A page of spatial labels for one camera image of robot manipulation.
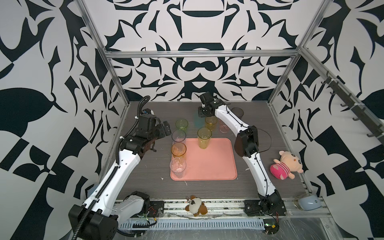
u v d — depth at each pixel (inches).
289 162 32.8
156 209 29.1
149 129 22.3
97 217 14.6
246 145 25.4
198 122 40.9
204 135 35.9
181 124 39.8
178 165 32.9
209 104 30.4
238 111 38.5
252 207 29.3
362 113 21.5
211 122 41.1
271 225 28.1
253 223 28.1
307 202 27.7
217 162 35.1
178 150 33.3
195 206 28.8
